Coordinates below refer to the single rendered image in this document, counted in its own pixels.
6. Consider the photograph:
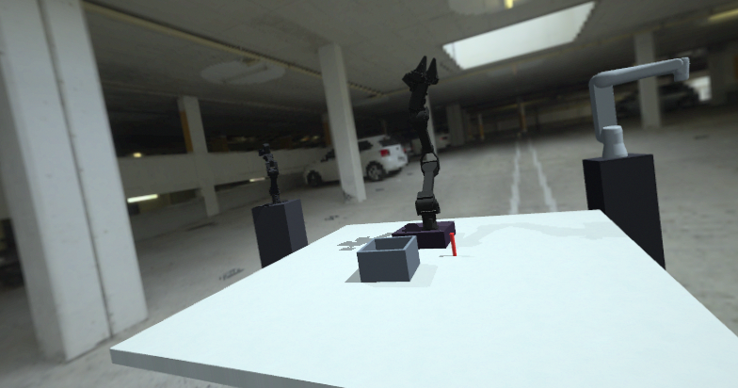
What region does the red peg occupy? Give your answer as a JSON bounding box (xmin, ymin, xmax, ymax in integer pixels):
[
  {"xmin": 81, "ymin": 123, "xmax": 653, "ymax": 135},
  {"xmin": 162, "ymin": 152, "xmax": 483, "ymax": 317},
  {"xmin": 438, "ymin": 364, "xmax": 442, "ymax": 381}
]
[{"xmin": 450, "ymin": 233, "xmax": 457, "ymax": 256}]

